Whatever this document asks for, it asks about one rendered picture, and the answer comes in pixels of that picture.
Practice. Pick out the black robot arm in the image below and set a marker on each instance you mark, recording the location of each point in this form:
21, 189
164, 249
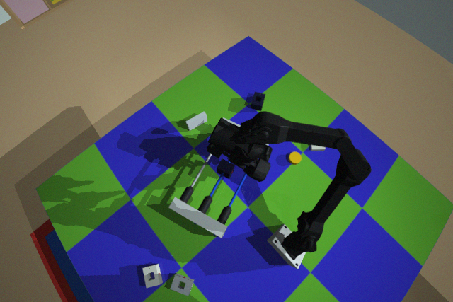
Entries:
268, 128

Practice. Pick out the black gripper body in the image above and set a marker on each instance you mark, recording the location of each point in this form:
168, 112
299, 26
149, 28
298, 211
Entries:
260, 168

